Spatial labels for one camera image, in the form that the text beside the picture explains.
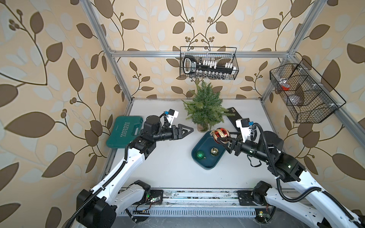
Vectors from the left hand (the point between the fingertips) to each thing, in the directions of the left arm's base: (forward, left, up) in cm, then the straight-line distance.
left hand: (188, 130), depth 67 cm
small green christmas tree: (+18, -11, -5) cm, 21 cm away
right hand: (-4, -15, +1) cm, 15 cm away
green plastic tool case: (+16, +43, -25) cm, 53 cm away
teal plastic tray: (+1, -12, -28) cm, 31 cm away
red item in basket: (+27, -57, +3) cm, 63 cm away
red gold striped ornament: (-5, -14, +5) cm, 15 cm away
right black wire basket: (+17, -63, +6) cm, 66 cm away
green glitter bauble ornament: (-2, -8, -25) cm, 26 cm away
